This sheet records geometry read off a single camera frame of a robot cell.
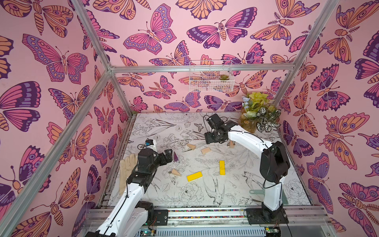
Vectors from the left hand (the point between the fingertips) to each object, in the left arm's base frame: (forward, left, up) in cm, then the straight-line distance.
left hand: (166, 150), depth 83 cm
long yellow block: (-9, -15, -14) cm, 23 cm away
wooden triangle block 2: (-8, -4, -13) cm, 15 cm away
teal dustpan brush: (-23, -64, -13) cm, 69 cm away
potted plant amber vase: (+20, -54, +10) cm, 58 cm away
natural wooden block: (+9, -23, -14) cm, 29 cm away
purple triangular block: (+2, -4, -13) cm, 14 cm away
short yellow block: (-4, -33, -14) cm, 36 cm away
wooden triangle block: (+11, -14, -13) cm, 22 cm away
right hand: (+11, -26, -3) cm, 29 cm away
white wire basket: (+44, -27, +19) cm, 55 cm away
